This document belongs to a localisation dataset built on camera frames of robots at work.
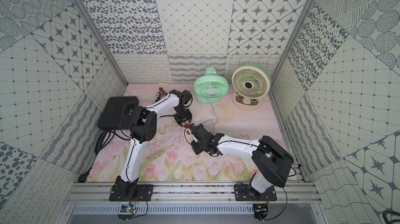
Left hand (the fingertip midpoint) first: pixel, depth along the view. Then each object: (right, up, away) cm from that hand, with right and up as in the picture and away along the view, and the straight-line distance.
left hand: (188, 122), depth 99 cm
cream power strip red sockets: (+2, -5, -8) cm, 10 cm away
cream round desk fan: (+38, +25, -10) cm, 47 cm away
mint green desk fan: (+14, +22, -7) cm, 27 cm away
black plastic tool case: (-44, +7, -2) cm, 45 cm away
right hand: (+6, -11, -13) cm, 18 cm away
